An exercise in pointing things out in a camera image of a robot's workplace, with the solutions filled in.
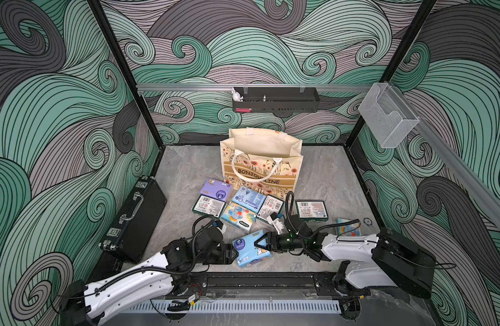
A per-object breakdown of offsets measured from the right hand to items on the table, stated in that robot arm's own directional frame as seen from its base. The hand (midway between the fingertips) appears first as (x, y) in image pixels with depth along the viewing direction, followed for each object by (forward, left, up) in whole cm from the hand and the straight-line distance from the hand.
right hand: (256, 249), depth 76 cm
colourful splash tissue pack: (+14, +7, 0) cm, 16 cm away
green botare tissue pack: (+18, +20, +1) cm, 28 cm away
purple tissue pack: (+27, +17, +1) cm, 32 cm away
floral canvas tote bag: (+29, -5, +19) cm, 35 cm away
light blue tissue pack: (+22, +3, +1) cm, 22 cm away
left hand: (-2, +8, +1) cm, 9 cm away
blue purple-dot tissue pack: (-1, +4, +2) cm, 4 cm away
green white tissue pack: (+19, -7, -1) cm, 20 cm away
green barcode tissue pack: (+16, -25, 0) cm, 30 cm away
